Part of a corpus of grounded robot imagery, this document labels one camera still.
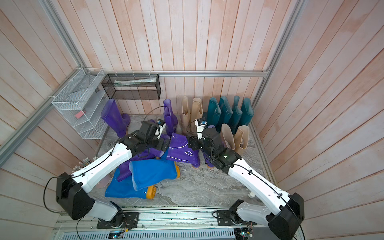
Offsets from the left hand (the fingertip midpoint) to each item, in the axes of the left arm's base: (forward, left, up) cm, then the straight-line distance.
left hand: (161, 140), depth 82 cm
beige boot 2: (+15, -13, -2) cm, 20 cm away
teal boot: (+16, -50, +7) cm, 53 cm away
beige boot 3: (-3, -42, +7) cm, 43 cm away
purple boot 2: (+17, +32, +3) cm, 37 cm away
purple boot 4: (-15, +19, -7) cm, 25 cm away
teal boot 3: (+15, -36, +7) cm, 40 cm away
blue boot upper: (-18, +5, -2) cm, 19 cm away
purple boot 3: (+13, -4, +2) cm, 14 cm away
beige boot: (+18, -20, +4) cm, 28 cm away
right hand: (-1, -17, +9) cm, 19 cm away
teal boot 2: (+16, -30, +6) cm, 34 cm away
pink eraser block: (+12, +46, +9) cm, 49 cm away
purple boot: (-2, -10, -7) cm, 13 cm away
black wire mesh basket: (+45, +26, +4) cm, 52 cm away
